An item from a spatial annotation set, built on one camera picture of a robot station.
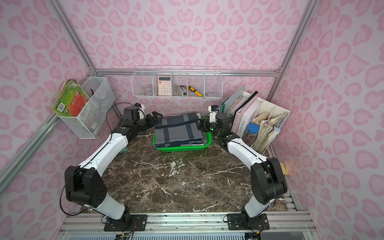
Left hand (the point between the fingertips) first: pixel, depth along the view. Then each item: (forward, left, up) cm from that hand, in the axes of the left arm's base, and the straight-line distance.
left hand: (156, 115), depth 85 cm
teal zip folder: (+5, -40, +5) cm, 41 cm away
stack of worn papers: (-9, -62, -4) cm, 63 cm away
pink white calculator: (+22, -3, +5) cm, 22 cm away
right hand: (-2, -24, -1) cm, 25 cm away
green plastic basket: (-6, -14, -13) cm, 20 cm away
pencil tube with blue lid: (-7, -54, -11) cm, 56 cm away
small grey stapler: (+20, -13, +3) cm, 24 cm away
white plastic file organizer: (+1, -58, -6) cm, 59 cm away
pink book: (0, -50, -1) cm, 50 cm away
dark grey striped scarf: (+7, -9, -12) cm, 16 cm away
